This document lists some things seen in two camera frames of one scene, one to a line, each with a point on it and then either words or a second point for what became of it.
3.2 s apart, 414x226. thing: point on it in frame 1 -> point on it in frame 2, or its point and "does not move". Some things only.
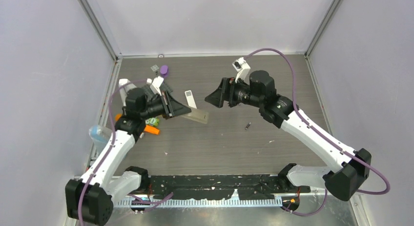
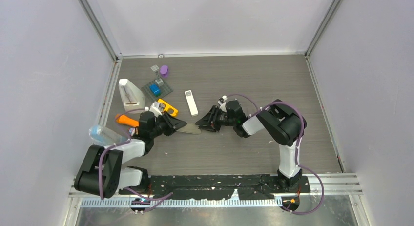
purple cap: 164,70 does not move
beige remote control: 198,115 -> 191,128
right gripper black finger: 216,97 -> 205,122
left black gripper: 172,108 -> 173,124
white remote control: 190,99 does not move
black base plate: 247,187 does not move
